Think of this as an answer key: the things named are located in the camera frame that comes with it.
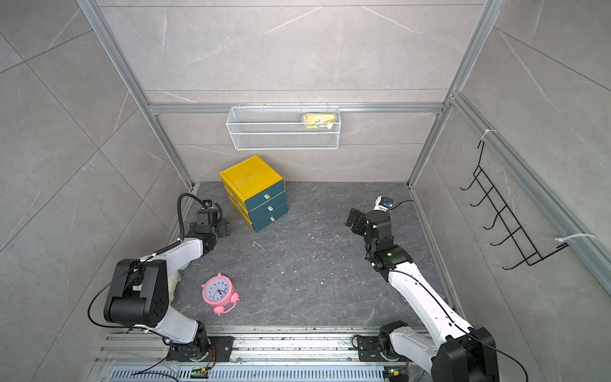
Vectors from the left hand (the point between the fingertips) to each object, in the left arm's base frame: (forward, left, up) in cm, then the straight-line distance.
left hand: (213, 220), depth 94 cm
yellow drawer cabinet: (+4, -19, +12) cm, 23 cm away
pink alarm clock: (-26, -6, -8) cm, 28 cm away
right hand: (-8, -58, +12) cm, 59 cm away
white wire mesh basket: (+34, -29, +20) cm, 49 cm away
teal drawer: (+4, -22, +2) cm, 22 cm away
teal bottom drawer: (+5, -22, -5) cm, 23 cm away
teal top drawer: (+5, -22, +9) cm, 24 cm away
